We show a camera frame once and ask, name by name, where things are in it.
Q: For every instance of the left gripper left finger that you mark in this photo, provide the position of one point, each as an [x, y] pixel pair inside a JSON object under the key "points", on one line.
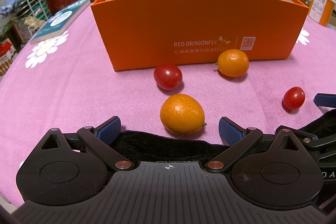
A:
{"points": [[65, 169]]}

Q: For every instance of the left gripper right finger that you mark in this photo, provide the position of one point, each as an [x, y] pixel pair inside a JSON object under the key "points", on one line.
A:
{"points": [[270, 170]]}

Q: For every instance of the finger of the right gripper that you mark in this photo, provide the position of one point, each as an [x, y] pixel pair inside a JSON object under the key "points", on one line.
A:
{"points": [[325, 100], [308, 139]]}

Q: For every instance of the red cherry tomato right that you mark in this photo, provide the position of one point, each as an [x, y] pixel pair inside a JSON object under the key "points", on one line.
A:
{"points": [[294, 98]]}

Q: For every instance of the red cherry tomato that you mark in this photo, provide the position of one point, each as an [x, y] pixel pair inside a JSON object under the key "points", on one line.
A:
{"points": [[168, 76], [294, 98]]}

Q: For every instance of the pink floral tablecloth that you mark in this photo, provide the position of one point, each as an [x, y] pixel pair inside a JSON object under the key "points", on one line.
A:
{"points": [[75, 86]]}

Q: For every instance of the orange white paper pack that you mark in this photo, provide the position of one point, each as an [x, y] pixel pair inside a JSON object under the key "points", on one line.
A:
{"points": [[321, 11]]}

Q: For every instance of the orange kumquat by box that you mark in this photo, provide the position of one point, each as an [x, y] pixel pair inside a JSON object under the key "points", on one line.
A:
{"points": [[233, 63]]}

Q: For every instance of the orange kumquat near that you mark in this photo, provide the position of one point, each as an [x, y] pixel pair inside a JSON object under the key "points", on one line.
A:
{"points": [[181, 114]]}

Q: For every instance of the red cherry tomato centre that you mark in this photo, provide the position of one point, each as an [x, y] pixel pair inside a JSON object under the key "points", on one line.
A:
{"points": [[168, 76]]}

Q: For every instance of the teal book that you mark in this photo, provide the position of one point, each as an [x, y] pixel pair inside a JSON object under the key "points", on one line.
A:
{"points": [[57, 24]]}

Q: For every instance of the orange cardboard box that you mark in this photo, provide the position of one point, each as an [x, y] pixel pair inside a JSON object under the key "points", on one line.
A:
{"points": [[145, 33]]}

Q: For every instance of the white wire cart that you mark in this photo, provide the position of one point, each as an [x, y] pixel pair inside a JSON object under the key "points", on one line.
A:
{"points": [[27, 16]]}

